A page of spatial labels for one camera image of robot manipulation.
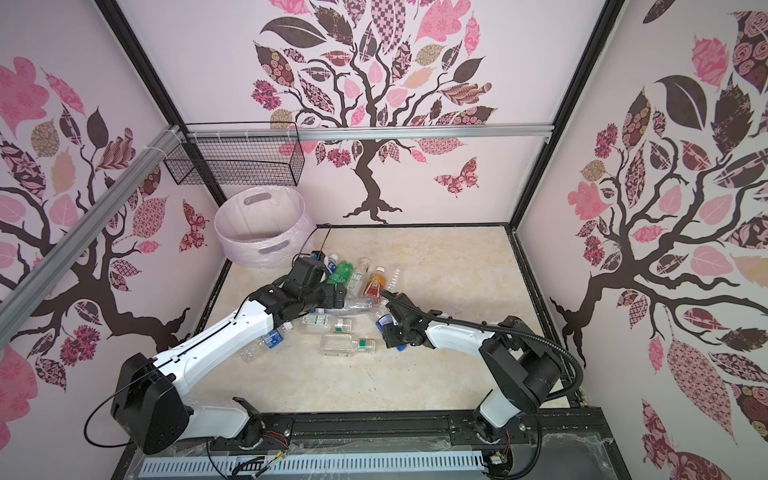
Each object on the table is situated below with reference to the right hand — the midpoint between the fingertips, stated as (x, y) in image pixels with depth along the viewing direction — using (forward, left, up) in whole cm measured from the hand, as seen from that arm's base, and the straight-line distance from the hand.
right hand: (390, 330), depth 90 cm
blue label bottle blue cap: (+1, +1, +4) cm, 4 cm away
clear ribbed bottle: (+16, -1, +1) cm, 16 cm away
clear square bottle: (+2, +17, +1) cm, 17 cm away
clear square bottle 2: (-4, +14, -1) cm, 15 cm away
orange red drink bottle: (+14, +5, +4) cm, 16 cm away
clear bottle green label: (+16, +10, +3) cm, 19 cm away
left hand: (+5, +17, +13) cm, 22 cm away
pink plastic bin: (+33, +43, +13) cm, 56 cm away
